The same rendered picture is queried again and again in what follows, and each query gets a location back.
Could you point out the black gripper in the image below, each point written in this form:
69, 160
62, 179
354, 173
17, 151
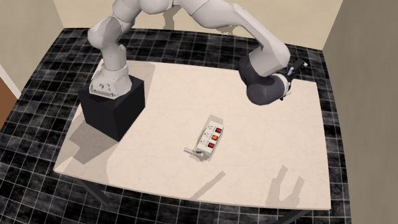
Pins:
293, 69

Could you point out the white power strip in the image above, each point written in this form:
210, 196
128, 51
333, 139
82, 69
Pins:
209, 139

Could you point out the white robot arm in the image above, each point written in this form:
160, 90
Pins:
255, 68

